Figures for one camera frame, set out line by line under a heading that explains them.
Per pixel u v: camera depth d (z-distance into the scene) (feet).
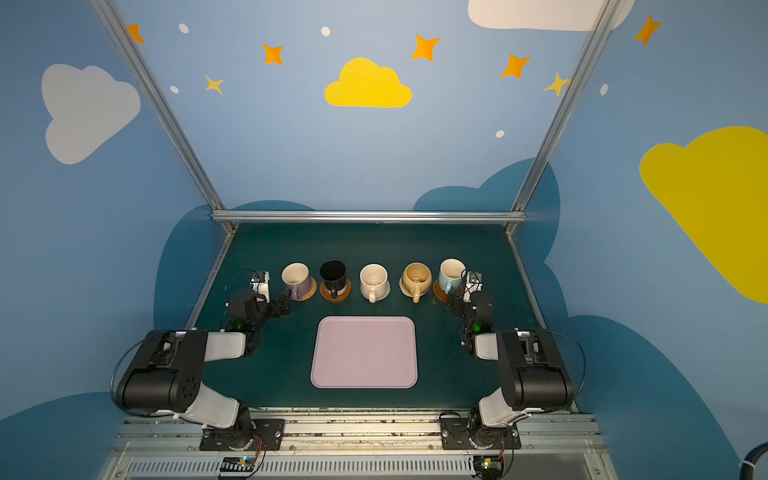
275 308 2.83
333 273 3.00
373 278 3.31
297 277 3.32
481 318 2.39
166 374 1.49
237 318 2.40
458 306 2.83
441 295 3.31
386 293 3.32
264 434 2.44
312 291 3.33
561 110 2.84
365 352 3.03
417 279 3.34
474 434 2.22
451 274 3.21
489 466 2.40
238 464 2.40
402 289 3.38
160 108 2.78
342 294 3.28
